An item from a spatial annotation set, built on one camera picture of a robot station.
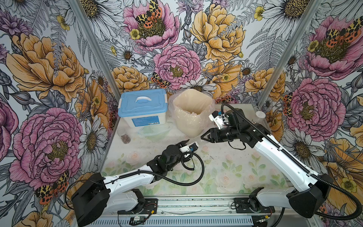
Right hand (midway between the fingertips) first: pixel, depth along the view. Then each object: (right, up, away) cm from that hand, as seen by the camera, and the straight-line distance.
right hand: (205, 141), depth 70 cm
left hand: (-8, -4, +10) cm, 13 cm away
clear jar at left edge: (-51, 0, +28) cm, 58 cm away
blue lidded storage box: (-38, +18, +26) cm, 50 cm away
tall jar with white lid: (+39, +13, +24) cm, 48 cm away
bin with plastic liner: (-6, +17, +35) cm, 40 cm away
